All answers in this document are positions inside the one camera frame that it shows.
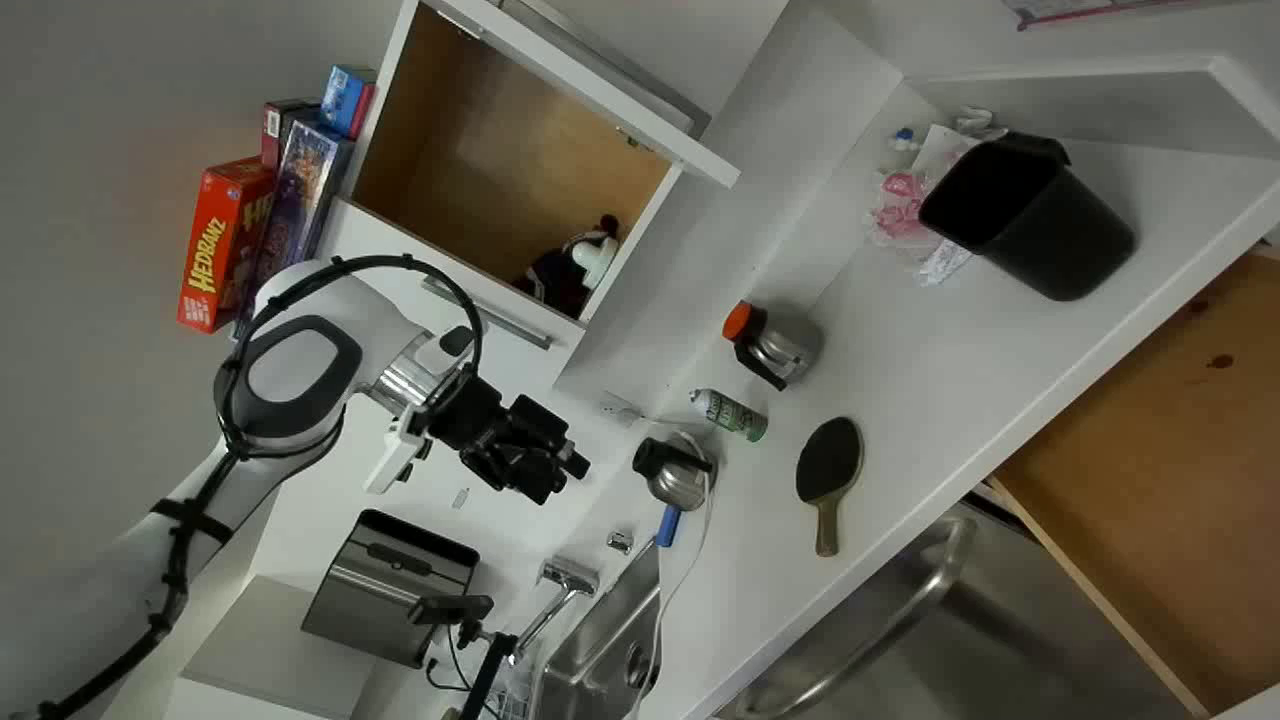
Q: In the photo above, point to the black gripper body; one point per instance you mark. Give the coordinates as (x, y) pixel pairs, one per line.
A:
(513, 446)

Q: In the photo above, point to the green spray can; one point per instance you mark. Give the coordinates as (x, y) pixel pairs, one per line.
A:
(728, 413)

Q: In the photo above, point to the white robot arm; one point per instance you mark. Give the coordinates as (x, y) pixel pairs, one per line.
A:
(322, 331)

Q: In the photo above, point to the open upper cabinet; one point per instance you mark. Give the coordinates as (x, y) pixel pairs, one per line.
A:
(503, 139)

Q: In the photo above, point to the steel sink faucet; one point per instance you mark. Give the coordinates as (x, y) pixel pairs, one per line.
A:
(542, 613)

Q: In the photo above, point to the black lid coffee pot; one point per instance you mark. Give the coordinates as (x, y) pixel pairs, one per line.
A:
(672, 471)

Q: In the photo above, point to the black white plush toy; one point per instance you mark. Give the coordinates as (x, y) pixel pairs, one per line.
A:
(568, 272)

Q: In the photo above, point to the orange lid coffee pot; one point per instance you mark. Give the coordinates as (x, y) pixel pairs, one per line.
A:
(772, 344)

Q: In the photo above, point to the purple board game box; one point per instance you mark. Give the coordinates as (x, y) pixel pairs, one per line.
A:
(311, 174)

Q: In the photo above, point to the red board game box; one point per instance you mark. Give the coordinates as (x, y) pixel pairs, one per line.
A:
(224, 234)

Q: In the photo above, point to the blue board game box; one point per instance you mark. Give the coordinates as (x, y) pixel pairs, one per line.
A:
(345, 98)

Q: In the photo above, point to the black trash bin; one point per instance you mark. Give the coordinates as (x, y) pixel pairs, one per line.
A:
(1020, 205)

